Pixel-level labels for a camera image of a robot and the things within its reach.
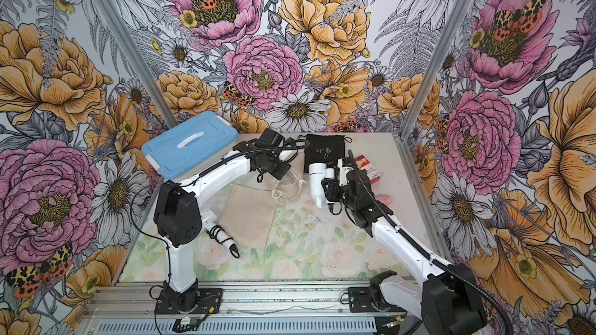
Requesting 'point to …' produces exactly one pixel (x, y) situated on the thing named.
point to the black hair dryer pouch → (323, 149)
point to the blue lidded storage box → (188, 147)
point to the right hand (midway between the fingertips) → (324, 187)
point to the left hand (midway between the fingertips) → (281, 174)
